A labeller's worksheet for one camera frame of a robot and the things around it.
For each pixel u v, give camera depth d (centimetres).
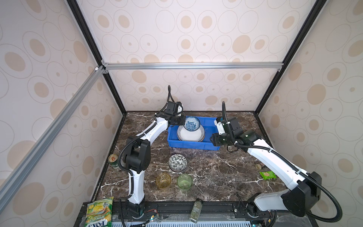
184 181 83
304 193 39
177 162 89
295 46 81
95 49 82
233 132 58
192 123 98
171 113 74
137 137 52
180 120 85
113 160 81
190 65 90
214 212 74
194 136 97
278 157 47
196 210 71
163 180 84
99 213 71
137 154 53
